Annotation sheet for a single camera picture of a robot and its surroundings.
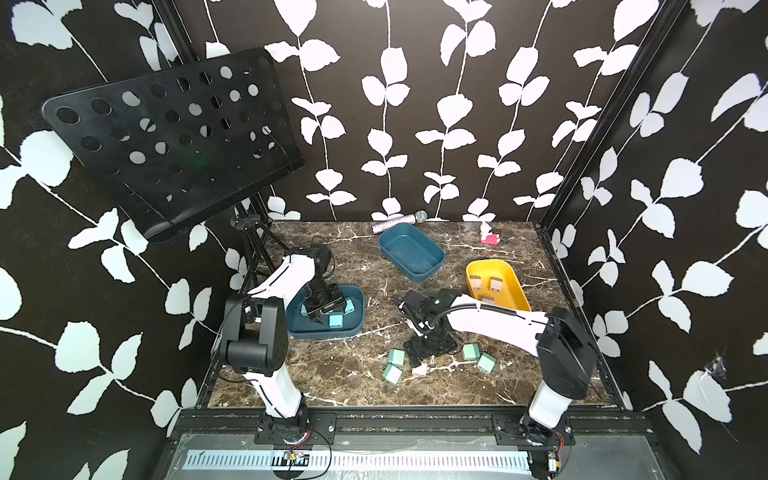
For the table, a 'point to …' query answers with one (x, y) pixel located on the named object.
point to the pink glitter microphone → (414, 218)
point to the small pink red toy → (491, 239)
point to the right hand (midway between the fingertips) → (419, 355)
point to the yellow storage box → (512, 294)
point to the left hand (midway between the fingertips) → (339, 309)
